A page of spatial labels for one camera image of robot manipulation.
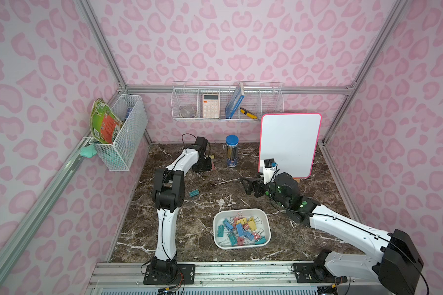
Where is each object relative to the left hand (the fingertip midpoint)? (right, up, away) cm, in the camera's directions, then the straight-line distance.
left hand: (205, 165), depth 104 cm
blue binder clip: (+13, -26, -21) cm, 36 cm away
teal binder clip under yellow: (-5, -14, -8) cm, 17 cm away
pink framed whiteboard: (+43, +13, -16) cm, 48 cm away
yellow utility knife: (+24, +28, -7) cm, 37 cm away
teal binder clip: (+9, -29, -21) cm, 37 cm away
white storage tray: (+18, -26, -25) cm, 40 cm away
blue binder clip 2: (+22, -30, -23) cm, 43 cm away
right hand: (+21, -3, -29) cm, 36 cm away
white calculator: (+4, +31, -9) cm, 33 cm away
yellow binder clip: (+3, +5, +9) cm, 11 cm away
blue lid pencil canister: (+15, +12, -9) cm, 21 cm away
